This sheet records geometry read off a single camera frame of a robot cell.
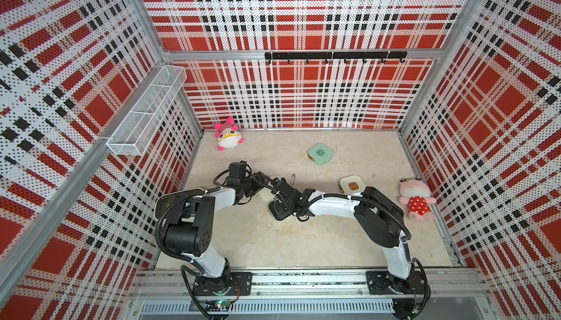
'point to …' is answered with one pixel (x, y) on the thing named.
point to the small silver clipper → (293, 176)
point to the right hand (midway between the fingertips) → (283, 204)
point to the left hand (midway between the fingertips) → (269, 180)
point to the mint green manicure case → (320, 154)
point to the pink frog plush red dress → (416, 193)
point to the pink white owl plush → (228, 135)
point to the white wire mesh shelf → (139, 126)
